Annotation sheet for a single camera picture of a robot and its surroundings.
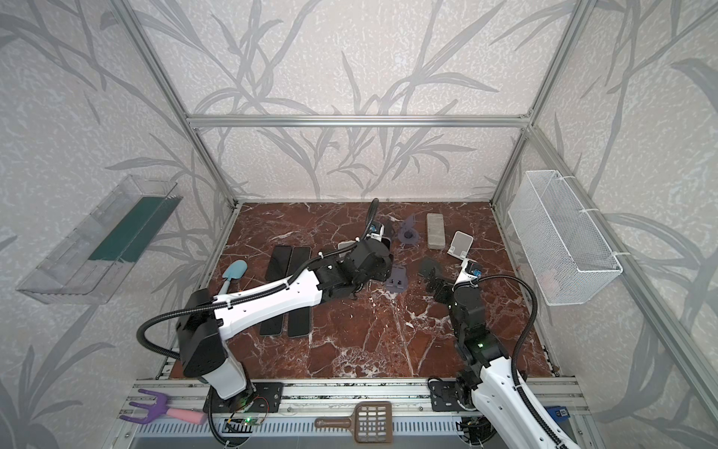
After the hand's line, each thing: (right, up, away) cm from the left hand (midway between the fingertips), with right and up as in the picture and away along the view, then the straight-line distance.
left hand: (384, 254), depth 79 cm
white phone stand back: (-15, +1, +23) cm, 27 cm away
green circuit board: (-34, -42, -8) cm, 55 cm away
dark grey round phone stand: (+10, +5, +29) cm, 31 cm away
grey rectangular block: (+21, +6, +29) cm, 36 cm away
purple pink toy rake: (-59, -40, -6) cm, 72 cm away
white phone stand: (+28, +1, +21) cm, 35 cm away
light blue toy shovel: (-54, -8, +20) cm, 58 cm away
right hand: (+18, -5, +1) cm, 19 cm away
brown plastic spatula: (-3, -42, -8) cm, 43 cm away
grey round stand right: (+5, -10, +13) cm, 17 cm away
